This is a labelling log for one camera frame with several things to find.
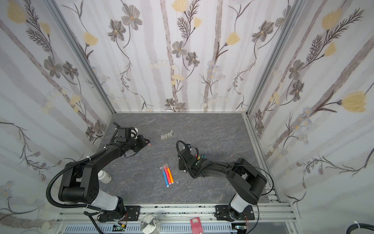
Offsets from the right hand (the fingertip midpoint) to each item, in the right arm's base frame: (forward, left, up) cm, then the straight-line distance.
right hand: (177, 158), depth 88 cm
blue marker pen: (+4, -18, -5) cm, 19 cm away
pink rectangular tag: (-34, -12, -4) cm, 36 cm away
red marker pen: (-8, +5, -5) cm, 11 cm away
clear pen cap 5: (+19, +12, -7) cm, 23 cm away
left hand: (+12, +20, +5) cm, 24 cm away
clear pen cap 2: (+21, +7, -6) cm, 23 cm away
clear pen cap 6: (+19, +13, -7) cm, 24 cm away
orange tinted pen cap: (+8, +18, +2) cm, 20 cm away
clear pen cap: (+25, +6, -7) cm, 26 cm away
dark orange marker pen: (-9, +3, -5) cm, 11 cm away
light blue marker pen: (-10, +7, -5) cm, 13 cm away
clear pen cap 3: (+20, +9, -6) cm, 23 cm away
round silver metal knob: (-34, +8, +10) cm, 36 cm away
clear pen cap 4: (+20, +10, -6) cm, 23 cm away
